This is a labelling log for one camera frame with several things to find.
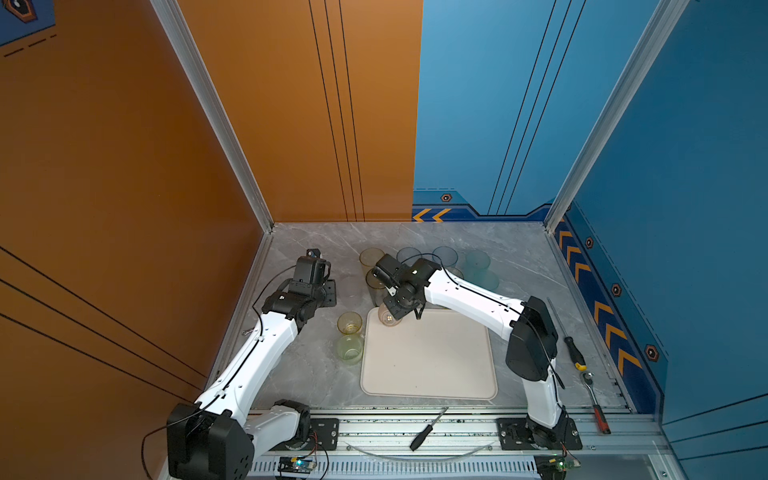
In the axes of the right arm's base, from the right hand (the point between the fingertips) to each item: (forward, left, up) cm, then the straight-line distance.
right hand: (396, 307), depth 85 cm
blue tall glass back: (+21, -17, -3) cm, 27 cm away
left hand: (+3, +20, +7) cm, 21 cm away
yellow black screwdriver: (-7, -51, -11) cm, 53 cm away
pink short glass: (-4, +3, +3) cm, 6 cm away
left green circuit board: (-36, +25, -12) cm, 45 cm away
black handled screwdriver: (-32, -5, -11) cm, 34 cm away
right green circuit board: (-36, -37, -12) cm, 53 cm away
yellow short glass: (-2, +14, -5) cm, 15 cm away
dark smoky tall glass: (+6, +5, 0) cm, 8 cm away
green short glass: (-8, +14, -9) cm, 19 cm away
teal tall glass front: (+13, -28, -5) cm, 32 cm away
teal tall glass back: (+18, -26, -1) cm, 32 cm away
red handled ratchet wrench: (-17, -52, -11) cm, 56 cm away
